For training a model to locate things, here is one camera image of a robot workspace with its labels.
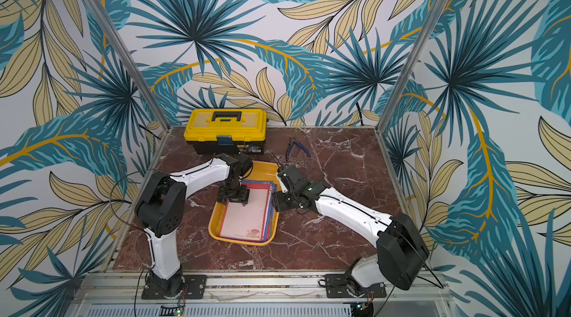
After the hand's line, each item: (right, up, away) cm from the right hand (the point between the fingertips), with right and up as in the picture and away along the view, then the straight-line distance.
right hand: (278, 200), depth 82 cm
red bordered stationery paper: (-12, -9, +3) cm, 15 cm away
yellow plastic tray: (-8, +9, +18) cm, 22 cm away
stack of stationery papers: (-3, -7, +6) cm, 10 cm away
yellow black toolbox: (-23, +27, +14) cm, 38 cm away
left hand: (-17, -4, +7) cm, 19 cm away
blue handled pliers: (+9, +22, +30) cm, 38 cm away
